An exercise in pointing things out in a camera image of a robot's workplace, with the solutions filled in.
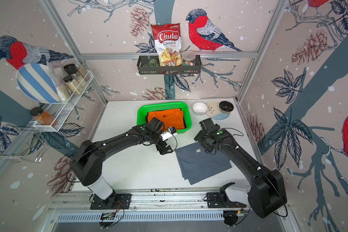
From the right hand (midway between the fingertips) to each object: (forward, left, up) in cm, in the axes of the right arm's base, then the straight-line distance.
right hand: (199, 139), depth 84 cm
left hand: (-1, +16, -2) cm, 17 cm away
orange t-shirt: (+21, +17, -8) cm, 28 cm away
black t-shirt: (+22, +37, -9) cm, 44 cm away
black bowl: (+34, -24, -8) cm, 42 cm away
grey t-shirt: (-11, +1, -12) cm, 16 cm away
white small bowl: (+34, -3, -9) cm, 35 cm away
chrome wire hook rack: (-13, +71, +24) cm, 76 cm away
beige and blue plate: (+32, -15, -12) cm, 37 cm away
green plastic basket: (+28, +40, -4) cm, 49 cm away
